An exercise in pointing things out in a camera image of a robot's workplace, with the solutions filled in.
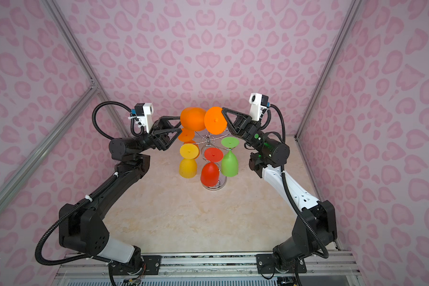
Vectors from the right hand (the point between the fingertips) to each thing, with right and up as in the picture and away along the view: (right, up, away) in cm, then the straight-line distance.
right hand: (222, 118), depth 48 cm
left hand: (-12, -1, +8) cm, 15 cm away
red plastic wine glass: (-5, -18, +27) cm, 33 cm away
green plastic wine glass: (+3, -14, +29) cm, 33 cm away
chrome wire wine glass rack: (-5, -3, +28) cm, 28 cm away
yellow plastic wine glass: (-13, -9, +23) cm, 28 cm away
